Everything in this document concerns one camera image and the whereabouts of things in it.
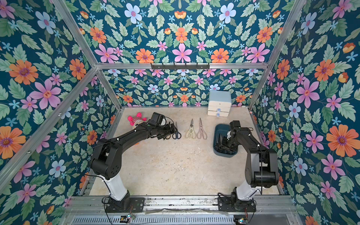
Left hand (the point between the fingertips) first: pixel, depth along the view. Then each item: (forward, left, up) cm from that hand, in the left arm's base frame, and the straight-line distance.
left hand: (174, 130), depth 92 cm
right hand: (-11, -32, -6) cm, 34 cm away
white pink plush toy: (+14, +30, -4) cm, 33 cm away
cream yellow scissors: (+4, -11, -11) cm, 16 cm away
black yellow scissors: (0, +6, -11) cm, 12 cm away
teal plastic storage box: (-16, -28, +2) cm, 33 cm away
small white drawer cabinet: (+21, -35, +3) cm, 41 cm away
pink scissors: (+4, -19, -12) cm, 23 cm away
